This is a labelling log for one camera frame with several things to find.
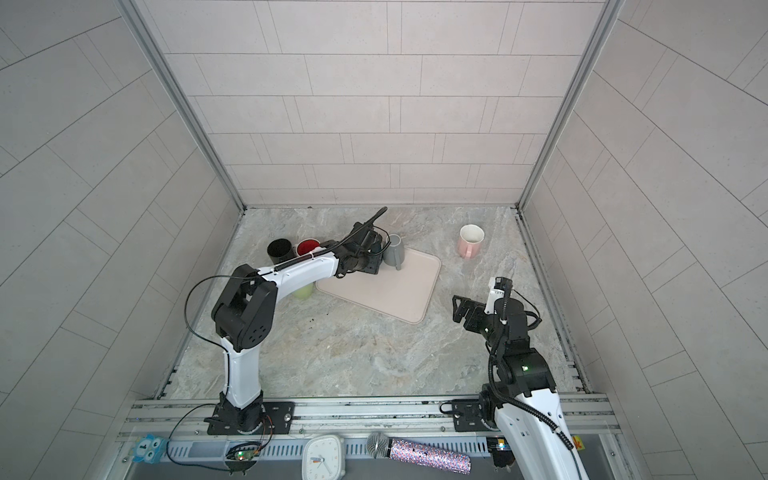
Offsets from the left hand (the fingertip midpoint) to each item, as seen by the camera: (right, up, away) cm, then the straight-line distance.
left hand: (380, 255), depth 95 cm
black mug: (-31, +2, -3) cm, 31 cm away
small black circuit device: (+30, -43, -27) cm, 59 cm away
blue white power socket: (-49, -40, -30) cm, 70 cm away
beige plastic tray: (+8, -12, -2) cm, 15 cm away
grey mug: (+5, +1, -1) cm, 5 cm away
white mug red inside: (-24, +3, +1) cm, 24 cm away
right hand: (+23, -10, -18) cm, 31 cm away
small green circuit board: (-28, -41, -31) cm, 58 cm away
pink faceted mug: (+30, +6, +3) cm, 31 cm away
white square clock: (-10, -41, -32) cm, 52 cm away
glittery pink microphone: (+2, -39, -31) cm, 49 cm away
